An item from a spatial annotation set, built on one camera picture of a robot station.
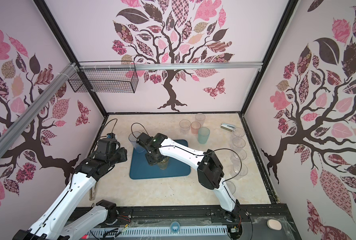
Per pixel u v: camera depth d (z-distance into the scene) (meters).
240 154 0.95
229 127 1.10
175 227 0.71
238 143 0.98
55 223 0.39
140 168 0.95
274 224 0.70
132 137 0.92
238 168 0.87
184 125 1.06
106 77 0.95
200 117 1.09
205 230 0.78
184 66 0.92
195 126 1.06
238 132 1.04
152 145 0.59
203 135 1.00
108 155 0.57
